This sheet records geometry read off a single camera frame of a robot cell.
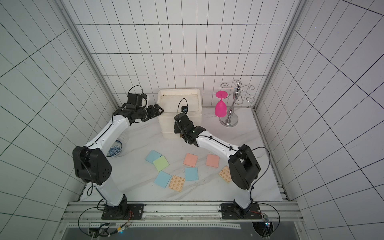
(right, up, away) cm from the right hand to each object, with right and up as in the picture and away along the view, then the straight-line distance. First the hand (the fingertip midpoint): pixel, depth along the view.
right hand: (173, 124), depth 86 cm
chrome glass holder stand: (+41, +3, +25) cm, 48 cm away
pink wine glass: (+30, +11, +9) cm, 33 cm away
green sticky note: (-8, -24, +4) cm, 26 cm away
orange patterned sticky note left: (+2, -33, -4) cm, 33 cm away
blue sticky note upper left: (-14, -21, +7) cm, 26 cm away
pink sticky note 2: (+24, -23, +4) cm, 33 cm away
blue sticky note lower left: (-6, -32, -2) cm, 32 cm away
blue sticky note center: (+11, -30, 0) cm, 31 cm away
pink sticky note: (+10, -22, +5) cm, 25 cm away
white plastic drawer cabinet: (-2, +14, +6) cm, 16 cm away
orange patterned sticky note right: (+30, -29, -1) cm, 42 cm away
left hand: (-9, +5, +1) cm, 11 cm away
